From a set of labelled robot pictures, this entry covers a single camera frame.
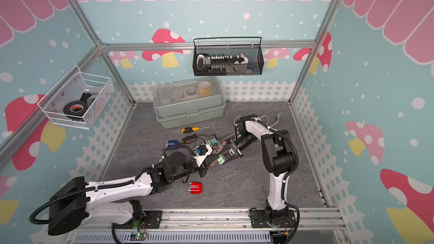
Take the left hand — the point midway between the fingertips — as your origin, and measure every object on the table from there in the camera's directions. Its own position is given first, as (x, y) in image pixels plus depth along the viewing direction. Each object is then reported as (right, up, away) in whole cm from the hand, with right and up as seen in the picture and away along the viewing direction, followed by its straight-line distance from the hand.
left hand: (216, 158), depth 73 cm
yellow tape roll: (-8, +36, +30) cm, 48 cm away
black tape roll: (-59, +22, -3) cm, 63 cm away
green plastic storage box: (-19, +26, +18) cm, 37 cm away
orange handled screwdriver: (-19, +5, +26) cm, 33 cm away
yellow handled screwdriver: (-18, +11, +30) cm, 36 cm away
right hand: (+2, 0, +4) cm, 4 cm away
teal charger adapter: (-2, +4, +19) cm, 19 cm away
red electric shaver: (-11, -16, +8) cm, 21 cm away
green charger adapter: (+2, -1, +1) cm, 2 cm away
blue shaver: (-27, +3, +24) cm, 37 cm away
